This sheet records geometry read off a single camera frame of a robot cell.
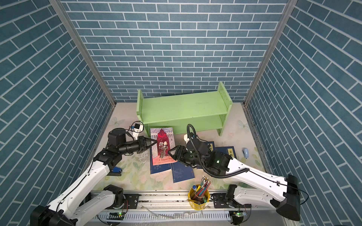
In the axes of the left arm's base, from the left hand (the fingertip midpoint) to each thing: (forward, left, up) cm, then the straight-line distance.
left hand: (156, 143), depth 72 cm
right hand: (-7, -6, +3) cm, 10 cm away
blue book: (-6, +2, -21) cm, 22 cm away
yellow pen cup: (-23, -21, -13) cm, 34 cm away
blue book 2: (-8, -13, -21) cm, 26 cm away
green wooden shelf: (+15, -23, +6) cm, 28 cm away
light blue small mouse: (+2, -54, -18) cm, 57 cm away
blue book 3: (+5, -44, -20) cm, 49 cm away
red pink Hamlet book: (+5, -4, -2) cm, 6 cm away
